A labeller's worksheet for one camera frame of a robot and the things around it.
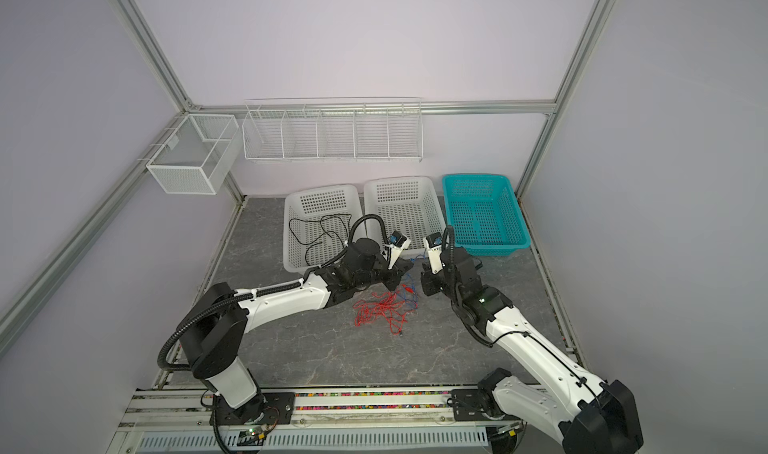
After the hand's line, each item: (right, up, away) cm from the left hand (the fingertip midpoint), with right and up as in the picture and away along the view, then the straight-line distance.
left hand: (412, 267), depth 81 cm
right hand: (+4, +1, -2) cm, 4 cm away
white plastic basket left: (-35, +20, +31) cm, 51 cm away
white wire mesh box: (-72, +35, +19) cm, 82 cm away
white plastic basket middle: (0, +20, +36) cm, 41 cm away
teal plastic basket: (+30, +16, +34) cm, 48 cm away
